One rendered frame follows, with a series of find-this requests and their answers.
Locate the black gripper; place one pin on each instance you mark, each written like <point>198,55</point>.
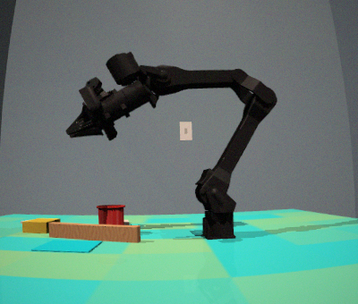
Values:
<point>97,116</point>

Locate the brown long rectangular bar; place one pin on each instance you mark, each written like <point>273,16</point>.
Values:
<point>95,232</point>

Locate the red cup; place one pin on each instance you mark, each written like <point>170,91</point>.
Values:
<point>111,214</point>

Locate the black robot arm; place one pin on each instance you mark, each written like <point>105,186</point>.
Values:
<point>164,80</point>

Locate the yellow rectangular block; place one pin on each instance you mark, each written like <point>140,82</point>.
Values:
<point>39,225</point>

